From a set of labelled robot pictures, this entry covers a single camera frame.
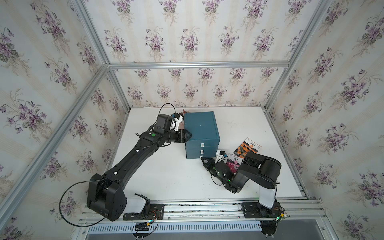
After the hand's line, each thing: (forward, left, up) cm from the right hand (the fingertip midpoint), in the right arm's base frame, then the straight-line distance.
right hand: (200, 159), depth 88 cm
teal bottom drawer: (+2, +3, +5) cm, 6 cm away
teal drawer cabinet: (+12, -1, +17) cm, 21 cm away
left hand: (+6, +7, +16) cm, 18 cm away
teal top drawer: (+2, +1, +14) cm, 14 cm away
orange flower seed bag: (+12, -32, -4) cm, 35 cm away
